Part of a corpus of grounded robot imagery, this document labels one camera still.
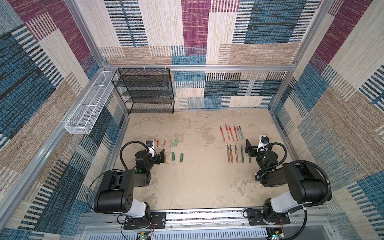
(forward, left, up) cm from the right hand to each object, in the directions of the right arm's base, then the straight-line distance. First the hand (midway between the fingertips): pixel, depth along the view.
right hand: (255, 140), depth 90 cm
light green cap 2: (+7, +48, -9) cm, 50 cm away
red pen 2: (+15, +12, -10) cm, 22 cm away
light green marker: (+13, +3, -10) cm, 16 cm away
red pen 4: (+16, +7, -10) cm, 20 cm away
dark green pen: (-3, +6, -10) cm, 12 cm away
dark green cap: (-3, +50, -10) cm, 51 cm away
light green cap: (+6, +51, -10) cm, 53 cm away
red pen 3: (+16, +10, -10) cm, 22 cm away
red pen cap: (+7, +61, -10) cm, 62 cm away
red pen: (+15, +16, -10) cm, 25 cm away
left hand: (0, +60, -3) cm, 60 cm away
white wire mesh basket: (+15, +104, +8) cm, 105 cm away
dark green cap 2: (-5, +44, -9) cm, 45 cm away
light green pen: (+13, +5, -9) cm, 17 cm away
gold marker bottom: (-3, +13, -10) cm, 17 cm away
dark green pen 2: (-8, +2, -11) cm, 13 cm away
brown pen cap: (-5, +55, -9) cm, 56 cm away
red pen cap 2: (+6, +56, -10) cm, 57 cm away
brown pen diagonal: (-2, +14, -10) cm, 18 cm away
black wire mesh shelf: (+41, +70, +7) cm, 82 cm away
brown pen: (-4, +10, -10) cm, 15 cm away
